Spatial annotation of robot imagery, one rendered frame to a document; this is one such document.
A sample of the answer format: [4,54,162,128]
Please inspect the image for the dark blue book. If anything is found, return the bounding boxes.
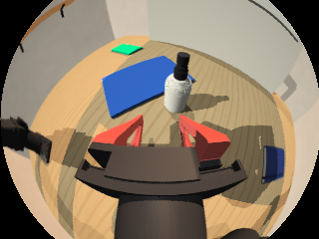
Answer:
[261,145,285,183]

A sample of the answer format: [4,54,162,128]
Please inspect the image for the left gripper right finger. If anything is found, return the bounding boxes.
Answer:
[179,115,230,161]

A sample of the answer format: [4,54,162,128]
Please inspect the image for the blue flat rectangular pad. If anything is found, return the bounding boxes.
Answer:
[102,56,176,119]

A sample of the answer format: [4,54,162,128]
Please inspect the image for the green flat rectangular block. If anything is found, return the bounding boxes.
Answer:
[112,44,143,55]

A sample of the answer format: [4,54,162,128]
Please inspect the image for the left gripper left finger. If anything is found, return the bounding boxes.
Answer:
[92,115,144,146]

